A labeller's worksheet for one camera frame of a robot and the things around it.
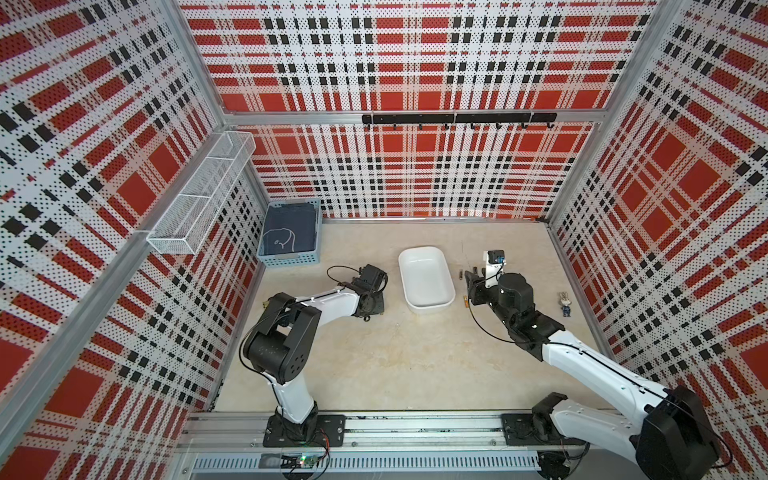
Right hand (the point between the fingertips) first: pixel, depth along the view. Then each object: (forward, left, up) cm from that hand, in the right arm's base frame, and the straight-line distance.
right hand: (477, 271), depth 81 cm
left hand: (0, +30, -19) cm, 35 cm away
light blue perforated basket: (+17, +54, -15) cm, 59 cm away
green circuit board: (-42, +45, -17) cm, 64 cm away
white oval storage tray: (+12, +12, -21) cm, 27 cm away
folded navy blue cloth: (+27, +63, -11) cm, 69 cm away
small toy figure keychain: (0, -32, -19) cm, 37 cm away
